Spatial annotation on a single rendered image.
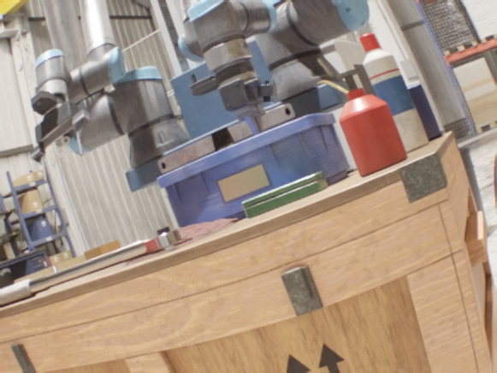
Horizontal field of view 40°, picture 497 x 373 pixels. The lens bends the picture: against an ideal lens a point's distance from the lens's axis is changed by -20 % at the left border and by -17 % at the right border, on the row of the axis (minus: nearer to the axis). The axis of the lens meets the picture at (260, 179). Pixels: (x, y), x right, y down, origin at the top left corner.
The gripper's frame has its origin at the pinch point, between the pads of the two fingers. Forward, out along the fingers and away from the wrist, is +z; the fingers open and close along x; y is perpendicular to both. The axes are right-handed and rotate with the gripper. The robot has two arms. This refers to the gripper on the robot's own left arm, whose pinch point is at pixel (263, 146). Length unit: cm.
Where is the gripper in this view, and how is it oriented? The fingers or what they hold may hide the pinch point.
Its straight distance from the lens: 155.3
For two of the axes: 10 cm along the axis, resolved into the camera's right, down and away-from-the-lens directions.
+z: 3.6, 9.3, -0.1
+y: 8.9, -3.5, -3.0
